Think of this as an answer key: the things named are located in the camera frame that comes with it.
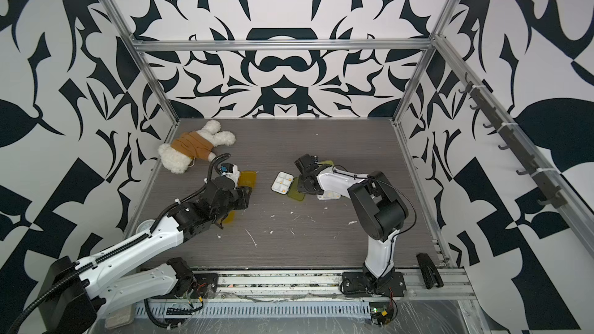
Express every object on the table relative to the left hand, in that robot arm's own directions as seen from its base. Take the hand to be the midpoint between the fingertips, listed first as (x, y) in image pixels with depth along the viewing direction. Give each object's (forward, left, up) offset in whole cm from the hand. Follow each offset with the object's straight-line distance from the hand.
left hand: (247, 185), depth 81 cm
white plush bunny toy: (+18, +32, -7) cm, 37 cm away
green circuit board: (-37, -41, -15) cm, 57 cm away
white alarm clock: (-9, +37, -11) cm, 39 cm away
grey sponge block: (-35, +34, -11) cm, 50 cm away
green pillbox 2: (+17, -32, -13) cm, 39 cm away
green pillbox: (+3, -16, -13) cm, 21 cm away
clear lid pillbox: (+2, -30, -14) cm, 33 cm away
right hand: (+8, -20, -14) cm, 26 cm away
